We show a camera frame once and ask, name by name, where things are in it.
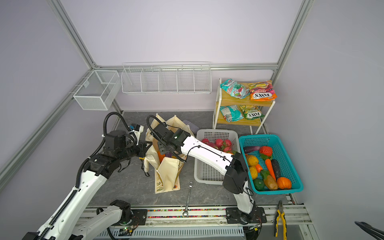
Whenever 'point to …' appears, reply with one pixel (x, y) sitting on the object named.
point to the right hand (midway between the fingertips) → (165, 147)
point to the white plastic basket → (203, 174)
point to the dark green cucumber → (276, 169)
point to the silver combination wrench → (185, 212)
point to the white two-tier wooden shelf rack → (242, 104)
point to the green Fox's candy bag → (251, 112)
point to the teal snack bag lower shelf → (231, 113)
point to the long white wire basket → (166, 78)
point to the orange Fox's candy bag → (262, 91)
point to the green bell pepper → (259, 184)
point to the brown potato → (270, 183)
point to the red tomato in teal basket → (266, 150)
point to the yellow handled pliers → (280, 212)
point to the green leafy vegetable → (264, 173)
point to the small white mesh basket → (98, 92)
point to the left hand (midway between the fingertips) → (151, 145)
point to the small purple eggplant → (249, 149)
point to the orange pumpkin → (284, 183)
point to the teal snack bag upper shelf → (235, 89)
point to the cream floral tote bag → (168, 167)
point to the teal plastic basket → (287, 169)
